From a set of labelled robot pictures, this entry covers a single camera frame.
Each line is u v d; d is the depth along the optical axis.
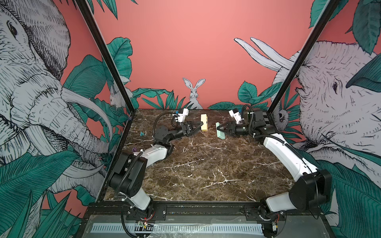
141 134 1.04
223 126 0.72
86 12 0.70
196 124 0.68
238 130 0.69
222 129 0.74
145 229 0.73
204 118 0.68
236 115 0.73
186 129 0.66
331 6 0.69
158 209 0.75
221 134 0.73
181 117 0.72
